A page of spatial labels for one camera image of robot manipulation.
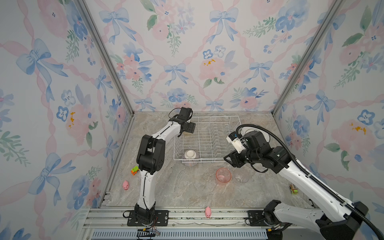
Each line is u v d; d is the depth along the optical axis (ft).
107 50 2.81
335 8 2.27
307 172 1.46
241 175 2.87
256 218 2.40
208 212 2.49
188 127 2.96
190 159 2.92
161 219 2.43
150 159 1.85
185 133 3.46
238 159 2.04
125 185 2.70
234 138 2.08
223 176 2.87
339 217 1.26
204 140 3.40
